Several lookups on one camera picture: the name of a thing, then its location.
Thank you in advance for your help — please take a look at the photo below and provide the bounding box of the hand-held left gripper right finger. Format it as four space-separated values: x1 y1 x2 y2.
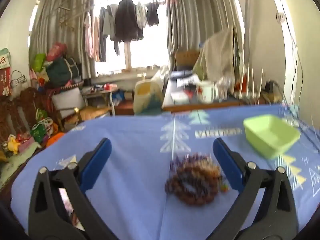
207 137 299 240

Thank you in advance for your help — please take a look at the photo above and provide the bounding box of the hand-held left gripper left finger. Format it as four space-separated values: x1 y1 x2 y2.
28 137 118 240

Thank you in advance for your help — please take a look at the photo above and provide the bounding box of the brown wooden bead bracelet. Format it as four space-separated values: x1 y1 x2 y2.
165 159 223 207

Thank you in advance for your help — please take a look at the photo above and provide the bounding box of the green plastic tray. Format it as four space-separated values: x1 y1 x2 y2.
243 114 301 159

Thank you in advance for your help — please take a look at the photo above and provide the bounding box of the clear plastic packet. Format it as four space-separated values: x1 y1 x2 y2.
57 155 78 168

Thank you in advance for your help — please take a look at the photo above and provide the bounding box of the blue printed tablecloth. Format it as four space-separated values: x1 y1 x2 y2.
10 104 320 240

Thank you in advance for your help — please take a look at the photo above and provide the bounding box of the wooden desk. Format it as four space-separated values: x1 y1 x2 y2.
162 71 283 113

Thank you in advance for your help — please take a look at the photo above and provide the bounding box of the white storage box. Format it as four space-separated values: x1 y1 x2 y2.
51 87 86 111

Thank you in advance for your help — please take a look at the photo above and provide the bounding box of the small folding table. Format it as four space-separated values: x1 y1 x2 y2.
82 83 118 117

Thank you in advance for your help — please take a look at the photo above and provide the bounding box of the white enamel mug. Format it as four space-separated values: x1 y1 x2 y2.
196 81 217 103

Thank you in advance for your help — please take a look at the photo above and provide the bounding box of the clear crinkled plastic bag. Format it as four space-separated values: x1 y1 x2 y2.
217 77 234 98

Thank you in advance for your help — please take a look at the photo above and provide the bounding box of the white router with antennas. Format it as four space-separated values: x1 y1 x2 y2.
239 64 264 99

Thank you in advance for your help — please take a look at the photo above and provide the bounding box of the dark green duffel bag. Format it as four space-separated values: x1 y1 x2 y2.
46 57 81 86

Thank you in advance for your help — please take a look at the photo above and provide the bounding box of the grey cloth cover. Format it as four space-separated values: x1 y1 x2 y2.
197 29 237 85

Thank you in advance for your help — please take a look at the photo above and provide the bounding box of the cardboard box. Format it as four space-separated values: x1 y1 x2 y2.
174 50 201 67

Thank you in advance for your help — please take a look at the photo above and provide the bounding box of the bright green bag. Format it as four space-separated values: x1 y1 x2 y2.
33 53 47 72

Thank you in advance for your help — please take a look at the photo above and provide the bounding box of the pink bag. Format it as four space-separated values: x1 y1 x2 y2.
46 42 68 62

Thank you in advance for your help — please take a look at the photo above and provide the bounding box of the hanging pink shirt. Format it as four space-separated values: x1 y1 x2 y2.
83 11 101 62

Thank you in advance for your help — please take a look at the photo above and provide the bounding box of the hanging grey shirt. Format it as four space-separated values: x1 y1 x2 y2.
99 4 121 56

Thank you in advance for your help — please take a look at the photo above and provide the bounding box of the grey striped curtain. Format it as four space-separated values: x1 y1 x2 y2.
29 0 96 80
164 0 245 55

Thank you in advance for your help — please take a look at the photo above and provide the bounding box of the hanging dark jacket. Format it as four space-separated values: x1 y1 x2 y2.
114 0 145 42

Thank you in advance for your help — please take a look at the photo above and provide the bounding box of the wall poster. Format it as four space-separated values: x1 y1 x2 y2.
0 48 13 97

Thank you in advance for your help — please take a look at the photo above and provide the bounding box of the black wall cable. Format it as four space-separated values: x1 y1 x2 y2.
271 0 304 105

